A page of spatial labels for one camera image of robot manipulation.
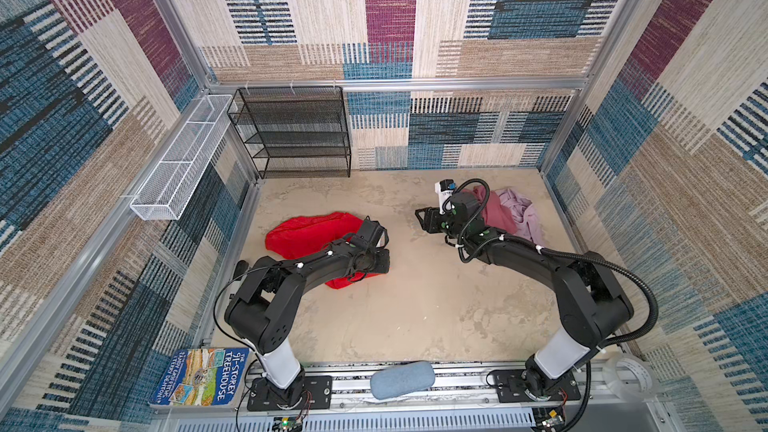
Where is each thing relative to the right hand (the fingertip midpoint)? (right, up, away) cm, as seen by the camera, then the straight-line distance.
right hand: (422, 214), depth 90 cm
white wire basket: (-62, +7, -19) cm, 65 cm away
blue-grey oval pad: (-7, -39, -17) cm, 43 cm away
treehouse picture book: (-55, -39, -16) cm, 70 cm away
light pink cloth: (+37, -4, +11) cm, 39 cm away
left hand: (-10, -14, +2) cm, 17 cm away
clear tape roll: (+50, -40, -14) cm, 66 cm away
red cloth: (-41, -8, +9) cm, 43 cm away
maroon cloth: (+24, -1, +5) cm, 24 cm away
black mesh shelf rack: (-44, +29, +20) cm, 56 cm away
